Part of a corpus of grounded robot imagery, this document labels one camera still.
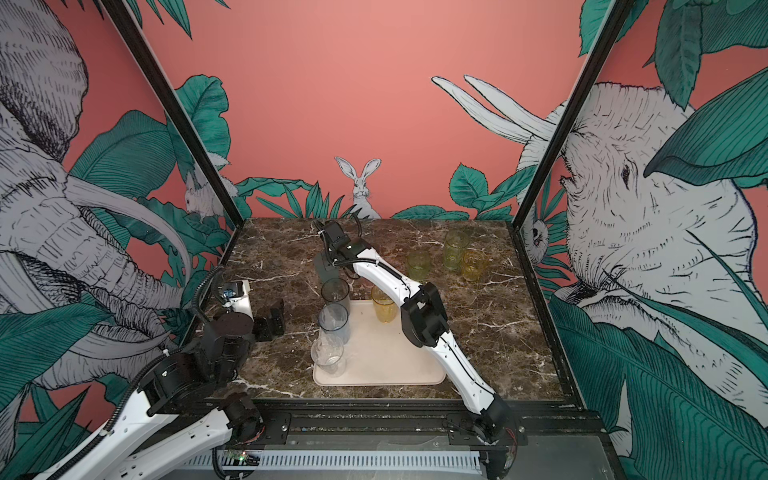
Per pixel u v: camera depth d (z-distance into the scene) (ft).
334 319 2.85
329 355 2.72
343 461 2.30
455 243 3.80
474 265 3.49
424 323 2.01
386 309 3.13
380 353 2.87
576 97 2.75
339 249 2.39
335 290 2.88
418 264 3.49
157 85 2.67
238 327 1.59
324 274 2.88
